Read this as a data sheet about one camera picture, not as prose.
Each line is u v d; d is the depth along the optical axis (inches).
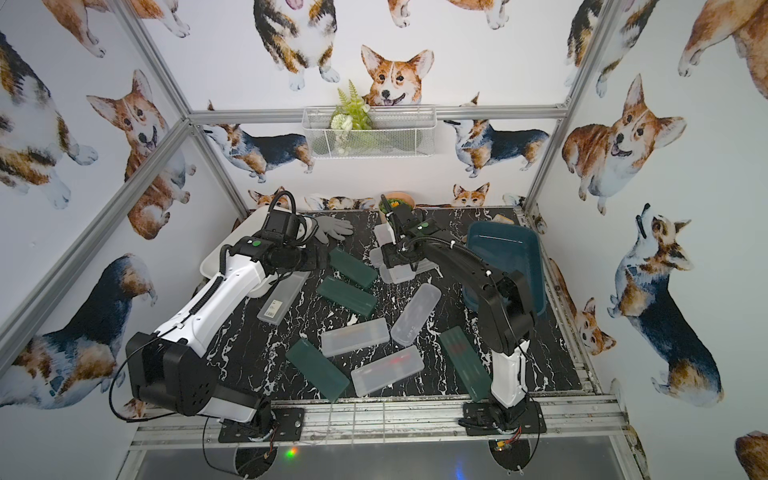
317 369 32.5
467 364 32.2
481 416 29.0
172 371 16.1
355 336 34.7
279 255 23.2
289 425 29.0
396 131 36.4
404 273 32.6
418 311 36.7
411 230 25.5
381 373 32.2
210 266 39.1
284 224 25.4
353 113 32.3
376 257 42.4
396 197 43.4
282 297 37.4
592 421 29.5
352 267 40.7
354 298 37.5
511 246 44.0
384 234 34.0
